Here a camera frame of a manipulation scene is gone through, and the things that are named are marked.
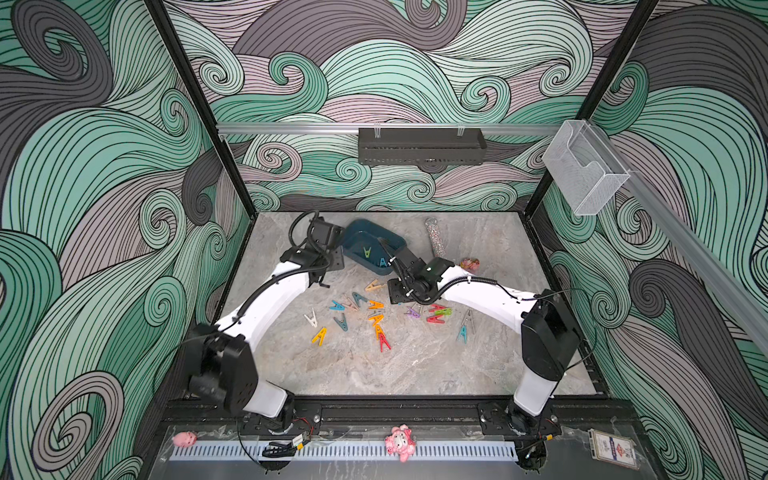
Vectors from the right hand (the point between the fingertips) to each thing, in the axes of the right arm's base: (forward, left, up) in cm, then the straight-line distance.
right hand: (393, 296), depth 86 cm
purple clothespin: (-1, -6, -9) cm, 11 cm away
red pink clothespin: (-3, -13, -9) cm, 16 cm away
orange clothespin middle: (-3, +5, -9) cm, 11 cm away
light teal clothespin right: (-7, -21, -9) cm, 24 cm away
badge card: (-36, -50, -8) cm, 63 cm away
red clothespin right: (+1, -14, -9) cm, 16 cm away
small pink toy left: (-34, +50, -6) cm, 61 cm away
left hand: (+9, +19, +9) cm, 23 cm away
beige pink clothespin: (+1, +13, -8) cm, 15 cm away
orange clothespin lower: (-7, +5, -9) cm, 12 cm away
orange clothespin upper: (+2, +5, -9) cm, 11 cm away
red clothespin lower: (-10, +3, -9) cm, 14 cm away
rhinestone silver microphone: (+25, -17, -6) cm, 31 cm away
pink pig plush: (-35, -1, -5) cm, 35 cm away
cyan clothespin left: (+1, +18, -9) cm, 20 cm away
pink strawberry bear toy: (+16, -28, -6) cm, 33 cm away
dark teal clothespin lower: (-4, +16, -9) cm, 19 cm away
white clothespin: (-4, +24, -8) cm, 26 cm away
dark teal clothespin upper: (+4, +11, -8) cm, 15 cm away
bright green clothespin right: (-1, -17, -9) cm, 19 cm away
